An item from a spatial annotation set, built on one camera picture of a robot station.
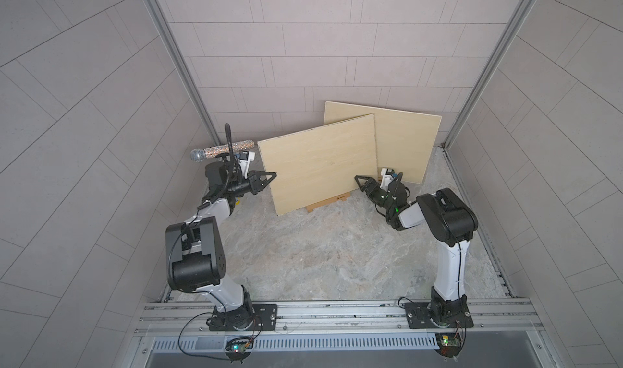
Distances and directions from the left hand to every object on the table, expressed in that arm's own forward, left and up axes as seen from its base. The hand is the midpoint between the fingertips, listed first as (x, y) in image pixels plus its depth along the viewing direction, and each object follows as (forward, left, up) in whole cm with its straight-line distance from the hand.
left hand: (275, 175), depth 84 cm
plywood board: (+4, -15, +1) cm, 16 cm away
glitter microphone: (+4, +25, +6) cm, 26 cm away
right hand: (+7, -32, -12) cm, 34 cm away
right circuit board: (-47, -53, -18) cm, 73 cm away
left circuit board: (-48, +5, -14) cm, 50 cm away
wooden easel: (0, -25, -13) cm, 28 cm away
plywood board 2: (+14, -48, +4) cm, 50 cm away
